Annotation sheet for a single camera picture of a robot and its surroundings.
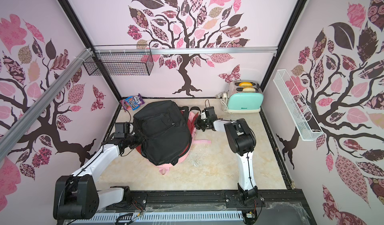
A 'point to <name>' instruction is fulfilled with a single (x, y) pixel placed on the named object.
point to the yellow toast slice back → (245, 84)
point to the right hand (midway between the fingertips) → (189, 125)
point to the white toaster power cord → (224, 101)
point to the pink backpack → (164, 169)
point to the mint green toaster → (246, 98)
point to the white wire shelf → (305, 123)
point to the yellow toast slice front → (249, 89)
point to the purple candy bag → (132, 103)
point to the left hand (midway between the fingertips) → (145, 139)
